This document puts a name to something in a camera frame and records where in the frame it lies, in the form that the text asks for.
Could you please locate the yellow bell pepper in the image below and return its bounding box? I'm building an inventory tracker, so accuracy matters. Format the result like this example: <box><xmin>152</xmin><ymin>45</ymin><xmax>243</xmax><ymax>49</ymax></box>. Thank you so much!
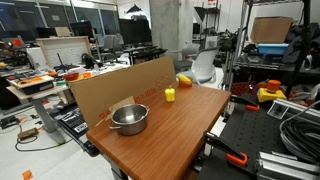
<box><xmin>164</xmin><ymin>85</ymin><xmax>176</xmax><ymax>103</ymax></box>

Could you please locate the stainless steel pot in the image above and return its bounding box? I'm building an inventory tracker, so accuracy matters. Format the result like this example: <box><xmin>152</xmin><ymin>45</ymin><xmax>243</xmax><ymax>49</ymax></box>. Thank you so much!
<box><xmin>107</xmin><ymin>103</ymin><xmax>150</xmax><ymax>136</ymax></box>

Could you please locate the yellow toy fruit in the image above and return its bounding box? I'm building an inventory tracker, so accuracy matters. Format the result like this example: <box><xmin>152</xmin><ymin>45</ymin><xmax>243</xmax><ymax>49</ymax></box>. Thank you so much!
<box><xmin>178</xmin><ymin>74</ymin><xmax>193</xmax><ymax>86</ymax></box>

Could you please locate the orange bowl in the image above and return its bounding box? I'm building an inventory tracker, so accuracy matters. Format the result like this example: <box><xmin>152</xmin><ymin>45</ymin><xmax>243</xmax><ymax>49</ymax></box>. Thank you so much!
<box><xmin>178</xmin><ymin>79</ymin><xmax>194</xmax><ymax>89</ymax></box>

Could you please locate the large cardboard panel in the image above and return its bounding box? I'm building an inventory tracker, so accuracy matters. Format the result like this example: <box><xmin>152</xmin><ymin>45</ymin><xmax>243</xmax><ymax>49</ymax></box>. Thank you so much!
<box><xmin>68</xmin><ymin>55</ymin><xmax>177</xmax><ymax>130</ymax></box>

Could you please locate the white office chair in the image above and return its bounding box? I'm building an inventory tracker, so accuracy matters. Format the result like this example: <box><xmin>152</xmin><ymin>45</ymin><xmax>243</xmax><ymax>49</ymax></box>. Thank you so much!
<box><xmin>175</xmin><ymin>46</ymin><xmax>221</xmax><ymax>86</ymax></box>

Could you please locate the grey office chair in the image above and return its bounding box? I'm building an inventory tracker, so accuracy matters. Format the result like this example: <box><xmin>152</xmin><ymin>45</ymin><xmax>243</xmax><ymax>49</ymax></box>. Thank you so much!
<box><xmin>173</xmin><ymin>43</ymin><xmax>201</xmax><ymax>73</ymax></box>

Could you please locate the large black monitor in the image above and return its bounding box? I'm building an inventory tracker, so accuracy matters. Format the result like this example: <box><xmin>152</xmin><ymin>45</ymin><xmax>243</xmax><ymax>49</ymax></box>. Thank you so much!
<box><xmin>118</xmin><ymin>17</ymin><xmax>153</xmax><ymax>46</ymax></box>

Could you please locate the red plastic crate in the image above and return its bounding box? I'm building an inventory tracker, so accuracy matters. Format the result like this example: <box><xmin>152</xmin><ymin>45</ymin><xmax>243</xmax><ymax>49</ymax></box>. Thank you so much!
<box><xmin>230</xmin><ymin>81</ymin><xmax>252</xmax><ymax>97</ymax></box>

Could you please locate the red bowl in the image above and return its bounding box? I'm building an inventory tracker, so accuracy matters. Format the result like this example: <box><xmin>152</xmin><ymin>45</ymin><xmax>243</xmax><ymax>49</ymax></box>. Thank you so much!
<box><xmin>63</xmin><ymin>72</ymin><xmax>80</xmax><ymax>82</ymax></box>

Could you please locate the grey table leg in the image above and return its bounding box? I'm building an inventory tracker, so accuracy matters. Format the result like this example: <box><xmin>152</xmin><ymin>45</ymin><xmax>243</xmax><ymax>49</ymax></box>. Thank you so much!
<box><xmin>101</xmin><ymin>154</ymin><xmax>129</xmax><ymax>180</ymax></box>

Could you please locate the black case with labels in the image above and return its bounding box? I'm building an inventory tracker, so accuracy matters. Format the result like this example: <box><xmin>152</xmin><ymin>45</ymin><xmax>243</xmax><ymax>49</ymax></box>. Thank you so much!
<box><xmin>49</xmin><ymin>103</ymin><xmax>89</xmax><ymax>139</ymax></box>

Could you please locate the small black monitor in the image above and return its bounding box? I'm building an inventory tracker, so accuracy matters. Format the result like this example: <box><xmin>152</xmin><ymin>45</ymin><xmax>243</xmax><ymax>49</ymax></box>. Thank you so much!
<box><xmin>69</xmin><ymin>20</ymin><xmax>95</xmax><ymax>39</ymax></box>

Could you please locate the black perforated breadboard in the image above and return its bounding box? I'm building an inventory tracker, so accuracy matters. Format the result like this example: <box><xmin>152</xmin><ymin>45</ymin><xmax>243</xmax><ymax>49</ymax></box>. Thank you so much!
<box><xmin>196</xmin><ymin>99</ymin><xmax>320</xmax><ymax>180</ymax></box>

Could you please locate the white pegboard panel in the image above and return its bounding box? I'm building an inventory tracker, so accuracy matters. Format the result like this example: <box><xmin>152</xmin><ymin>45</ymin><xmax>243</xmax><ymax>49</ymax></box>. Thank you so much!
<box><xmin>35</xmin><ymin>35</ymin><xmax>93</xmax><ymax>70</ymax></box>

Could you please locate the yellow emergency stop button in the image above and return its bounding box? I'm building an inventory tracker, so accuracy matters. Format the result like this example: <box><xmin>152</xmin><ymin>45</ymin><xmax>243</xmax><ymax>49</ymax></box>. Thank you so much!
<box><xmin>256</xmin><ymin>79</ymin><xmax>288</xmax><ymax>104</ymax></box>

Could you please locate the grey side desk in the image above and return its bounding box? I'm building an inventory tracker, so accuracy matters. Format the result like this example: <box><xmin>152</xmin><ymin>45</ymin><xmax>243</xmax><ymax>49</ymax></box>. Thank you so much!
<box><xmin>5</xmin><ymin>83</ymin><xmax>71</xmax><ymax>145</ymax></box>

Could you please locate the blue plastic bin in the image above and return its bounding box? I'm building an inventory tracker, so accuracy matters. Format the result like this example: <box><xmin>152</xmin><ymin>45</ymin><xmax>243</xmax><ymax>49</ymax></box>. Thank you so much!
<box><xmin>257</xmin><ymin>43</ymin><xmax>290</xmax><ymax>56</ymax></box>

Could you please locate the brown cardboard box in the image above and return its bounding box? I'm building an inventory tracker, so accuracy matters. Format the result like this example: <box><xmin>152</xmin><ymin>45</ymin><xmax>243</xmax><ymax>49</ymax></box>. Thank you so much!
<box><xmin>250</xmin><ymin>16</ymin><xmax>294</xmax><ymax>45</ymax></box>

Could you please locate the black tray with orange tool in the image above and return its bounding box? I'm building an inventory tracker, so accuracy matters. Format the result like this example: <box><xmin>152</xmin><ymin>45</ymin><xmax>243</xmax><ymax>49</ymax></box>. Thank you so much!
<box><xmin>6</xmin><ymin>74</ymin><xmax>55</xmax><ymax>96</ymax></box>

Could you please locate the brown power brick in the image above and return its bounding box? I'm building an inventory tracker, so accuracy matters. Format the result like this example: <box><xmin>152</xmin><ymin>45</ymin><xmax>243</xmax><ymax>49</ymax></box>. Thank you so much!
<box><xmin>16</xmin><ymin>127</ymin><xmax>40</xmax><ymax>141</ymax></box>

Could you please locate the short aluminium extrusion block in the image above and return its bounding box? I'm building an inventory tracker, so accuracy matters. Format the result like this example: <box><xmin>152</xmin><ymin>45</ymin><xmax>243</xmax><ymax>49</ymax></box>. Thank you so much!
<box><xmin>255</xmin><ymin>151</ymin><xmax>320</xmax><ymax>180</ymax></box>

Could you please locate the black fabric bag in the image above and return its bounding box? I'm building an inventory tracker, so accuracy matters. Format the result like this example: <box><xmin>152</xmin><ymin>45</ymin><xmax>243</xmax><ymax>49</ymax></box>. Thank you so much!
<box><xmin>281</xmin><ymin>22</ymin><xmax>320</xmax><ymax>64</ymax></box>

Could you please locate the orange floor tape piece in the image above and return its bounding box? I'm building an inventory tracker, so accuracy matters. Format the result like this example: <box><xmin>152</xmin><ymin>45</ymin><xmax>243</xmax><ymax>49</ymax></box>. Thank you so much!
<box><xmin>21</xmin><ymin>169</ymin><xmax>34</xmax><ymax>180</ymax></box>

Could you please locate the black vertical pole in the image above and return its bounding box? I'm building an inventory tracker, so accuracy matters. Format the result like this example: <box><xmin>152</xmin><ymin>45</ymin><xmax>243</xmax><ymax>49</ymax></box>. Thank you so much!
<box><xmin>284</xmin><ymin>0</ymin><xmax>313</xmax><ymax>99</ymax></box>

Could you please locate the black clamp orange handle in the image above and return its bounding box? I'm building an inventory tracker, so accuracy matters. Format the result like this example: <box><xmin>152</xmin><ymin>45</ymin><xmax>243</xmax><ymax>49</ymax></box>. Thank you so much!
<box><xmin>203</xmin><ymin>130</ymin><xmax>249</xmax><ymax>168</ymax></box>
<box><xmin>230</xmin><ymin>94</ymin><xmax>261</xmax><ymax>112</ymax></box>

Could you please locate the metal wire shelf rack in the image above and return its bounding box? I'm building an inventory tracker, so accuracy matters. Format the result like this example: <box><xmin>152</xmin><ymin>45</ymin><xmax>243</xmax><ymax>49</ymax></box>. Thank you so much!
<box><xmin>221</xmin><ymin>0</ymin><xmax>320</xmax><ymax>101</ymax></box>

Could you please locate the long aluminium extrusion rail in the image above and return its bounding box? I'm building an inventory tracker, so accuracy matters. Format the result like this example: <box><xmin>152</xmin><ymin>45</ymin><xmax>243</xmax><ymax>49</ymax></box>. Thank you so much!
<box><xmin>266</xmin><ymin>98</ymin><xmax>320</xmax><ymax>124</ymax></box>

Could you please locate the grey black cable bundle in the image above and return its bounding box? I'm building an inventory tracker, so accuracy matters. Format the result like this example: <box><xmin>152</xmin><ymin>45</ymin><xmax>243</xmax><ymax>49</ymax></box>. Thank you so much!
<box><xmin>279</xmin><ymin>99</ymin><xmax>320</xmax><ymax>164</ymax></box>

